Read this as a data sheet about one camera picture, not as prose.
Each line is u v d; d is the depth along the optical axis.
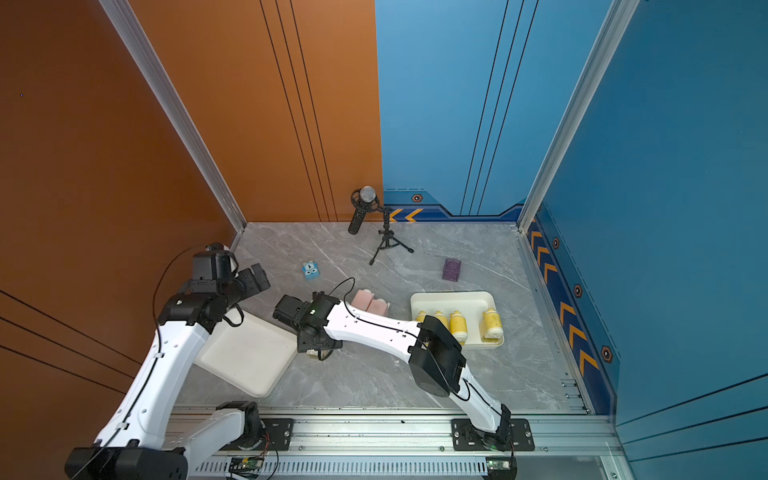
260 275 0.71
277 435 0.73
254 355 0.89
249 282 0.69
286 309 0.61
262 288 0.71
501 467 0.69
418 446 0.72
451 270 1.01
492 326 0.84
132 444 0.38
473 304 0.96
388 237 1.07
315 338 0.56
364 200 0.95
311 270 1.05
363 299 0.91
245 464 0.72
